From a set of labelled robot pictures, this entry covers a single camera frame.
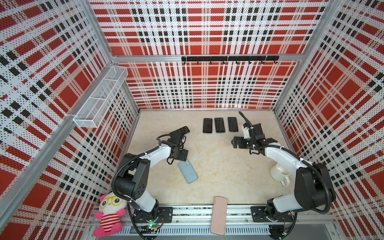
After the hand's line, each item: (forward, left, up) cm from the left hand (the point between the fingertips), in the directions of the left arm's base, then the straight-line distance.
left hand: (180, 157), depth 92 cm
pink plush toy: (-28, +30, +4) cm, 42 cm away
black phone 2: (+30, -28, -4) cm, 41 cm away
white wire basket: (+22, +55, +18) cm, 62 cm away
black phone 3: (+27, -37, 0) cm, 46 cm away
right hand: (+5, -37, +8) cm, 38 cm away
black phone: (+26, -18, -3) cm, 32 cm away
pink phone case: (-33, -21, -1) cm, 39 cm away
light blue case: (-8, -5, -2) cm, 10 cm away
